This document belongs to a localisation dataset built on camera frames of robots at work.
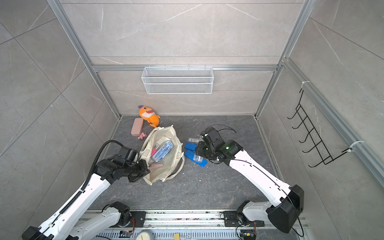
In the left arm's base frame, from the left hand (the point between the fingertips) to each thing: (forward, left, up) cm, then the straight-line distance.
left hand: (153, 168), depth 75 cm
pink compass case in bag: (+8, 0, +4) cm, 9 cm away
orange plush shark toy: (+48, +13, -7) cm, 50 cm away
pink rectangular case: (+40, +21, -14) cm, 48 cm away
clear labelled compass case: (+26, -22, -14) cm, 37 cm away
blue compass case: (+16, -18, -16) cm, 29 cm away
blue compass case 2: (+17, -3, -10) cm, 20 cm away
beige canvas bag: (+6, -9, -4) cm, 11 cm away
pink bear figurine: (+31, +15, -13) cm, 37 cm away
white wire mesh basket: (+57, -11, +14) cm, 60 cm away
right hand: (+6, -24, +6) cm, 25 cm away
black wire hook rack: (+7, -77, +16) cm, 79 cm away
